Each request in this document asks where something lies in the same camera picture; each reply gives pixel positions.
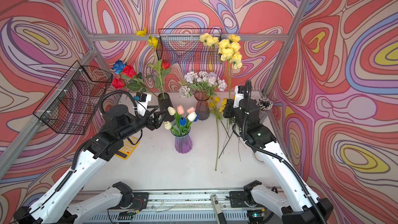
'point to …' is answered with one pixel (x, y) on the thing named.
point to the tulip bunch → (190, 115)
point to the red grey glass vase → (202, 107)
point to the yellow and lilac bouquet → (201, 81)
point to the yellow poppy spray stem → (214, 105)
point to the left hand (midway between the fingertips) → (164, 109)
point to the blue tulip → (183, 121)
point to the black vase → (164, 102)
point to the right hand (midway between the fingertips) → (228, 103)
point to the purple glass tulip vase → (181, 130)
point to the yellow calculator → (130, 144)
